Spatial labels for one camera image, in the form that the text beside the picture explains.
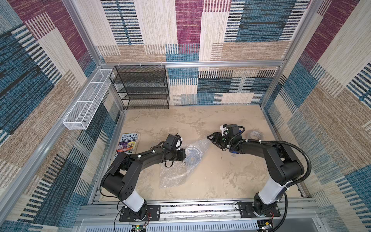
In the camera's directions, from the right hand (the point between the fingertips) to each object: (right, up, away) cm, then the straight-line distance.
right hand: (211, 140), depth 95 cm
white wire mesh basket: (-67, +16, -23) cm, 72 cm away
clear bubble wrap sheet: (-21, -19, -9) cm, 29 cm away
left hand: (-16, -9, -4) cm, 18 cm away
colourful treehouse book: (-55, -2, +2) cm, 55 cm away
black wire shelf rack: (-49, +38, +14) cm, 63 cm away
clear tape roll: (+32, +3, +6) cm, 33 cm away
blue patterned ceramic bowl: (-12, -9, -7) cm, 16 cm away
